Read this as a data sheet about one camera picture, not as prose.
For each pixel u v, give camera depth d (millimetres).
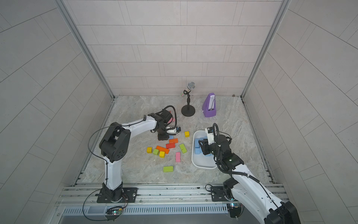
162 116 764
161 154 831
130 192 716
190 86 847
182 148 871
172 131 830
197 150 847
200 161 819
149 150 858
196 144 870
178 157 847
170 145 889
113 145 503
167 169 789
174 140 913
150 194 724
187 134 919
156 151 847
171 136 826
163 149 864
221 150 589
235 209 674
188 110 1055
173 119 826
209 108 993
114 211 654
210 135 705
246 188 494
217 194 710
